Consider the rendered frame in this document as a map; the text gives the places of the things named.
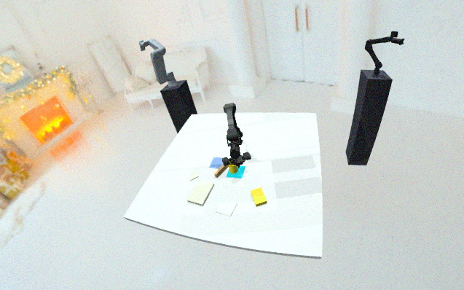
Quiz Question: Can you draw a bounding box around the yellow rectangular block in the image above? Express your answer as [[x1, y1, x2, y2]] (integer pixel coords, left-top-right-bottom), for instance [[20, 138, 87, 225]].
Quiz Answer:
[[250, 188, 267, 207]]

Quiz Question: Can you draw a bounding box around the yellow cup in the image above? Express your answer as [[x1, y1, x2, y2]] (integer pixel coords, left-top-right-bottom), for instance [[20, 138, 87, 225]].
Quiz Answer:
[[228, 162, 238, 174]]

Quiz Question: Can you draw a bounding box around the brown wooden block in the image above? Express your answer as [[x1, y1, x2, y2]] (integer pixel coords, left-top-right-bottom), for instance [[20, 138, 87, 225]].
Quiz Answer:
[[214, 165, 229, 178]]

